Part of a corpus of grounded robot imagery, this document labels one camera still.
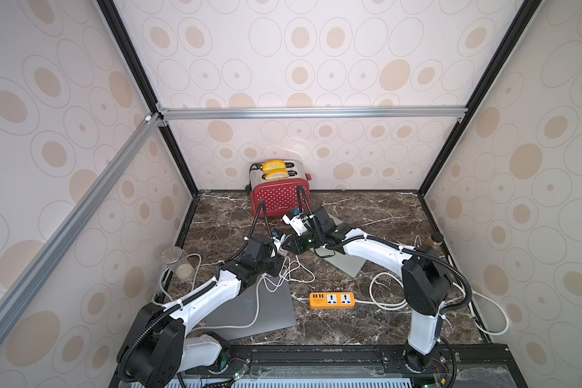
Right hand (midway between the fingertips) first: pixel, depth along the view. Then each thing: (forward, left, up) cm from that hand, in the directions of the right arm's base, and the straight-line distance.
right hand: (280, 251), depth 83 cm
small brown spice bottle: (+11, -58, -7) cm, 60 cm away
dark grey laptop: (-15, +6, -12) cm, 20 cm away
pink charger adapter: (0, -1, -1) cm, 1 cm away
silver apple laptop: (+3, -26, -12) cm, 28 cm away
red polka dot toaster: (+28, +3, -2) cm, 28 cm away
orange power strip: (-12, -18, -12) cm, 25 cm away
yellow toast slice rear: (+38, +6, +8) cm, 39 cm away
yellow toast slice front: (+31, +4, +7) cm, 32 cm away
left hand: (0, -2, -2) cm, 3 cm away
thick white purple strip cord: (-6, +46, -12) cm, 48 cm away
